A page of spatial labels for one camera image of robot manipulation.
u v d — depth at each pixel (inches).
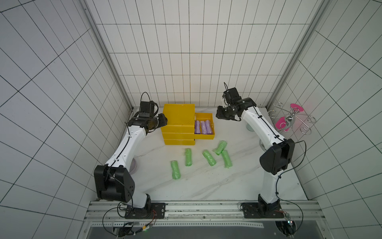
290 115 30.0
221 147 37.2
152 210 28.5
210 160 34.8
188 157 35.3
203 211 29.2
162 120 29.0
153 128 27.5
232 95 26.1
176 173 32.8
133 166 32.8
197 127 37.3
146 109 24.4
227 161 34.8
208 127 37.5
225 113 29.4
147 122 23.1
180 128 32.2
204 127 37.2
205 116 43.5
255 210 28.4
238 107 24.0
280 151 20.4
